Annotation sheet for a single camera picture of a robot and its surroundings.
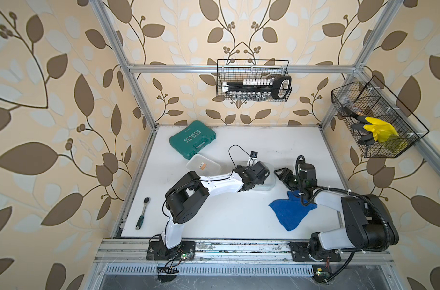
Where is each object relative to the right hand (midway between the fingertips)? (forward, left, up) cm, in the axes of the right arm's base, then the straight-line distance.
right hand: (276, 174), depth 93 cm
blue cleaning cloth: (-18, -4, -4) cm, 19 cm away
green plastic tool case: (+26, +47, +1) cm, 53 cm away
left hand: (+1, +13, +4) cm, 14 cm away
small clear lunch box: (+5, +38, +3) cm, 38 cm away
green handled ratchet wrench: (-20, +67, -3) cm, 70 cm away
